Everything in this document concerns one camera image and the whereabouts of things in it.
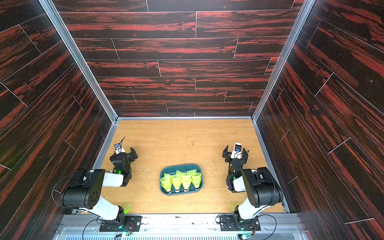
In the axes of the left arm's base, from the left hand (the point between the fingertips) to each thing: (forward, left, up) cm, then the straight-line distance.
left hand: (125, 150), depth 93 cm
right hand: (0, -71, +3) cm, 71 cm away
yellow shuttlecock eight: (-19, -28, -3) cm, 34 cm away
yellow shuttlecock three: (-13, -43, -3) cm, 45 cm away
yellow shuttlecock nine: (-18, -34, -2) cm, 39 cm away
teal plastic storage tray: (-11, -30, -4) cm, 32 cm away
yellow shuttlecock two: (-14, -35, -3) cm, 38 cm away
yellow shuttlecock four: (-20, -40, +1) cm, 45 cm away
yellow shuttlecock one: (-17, -45, -1) cm, 48 cm away
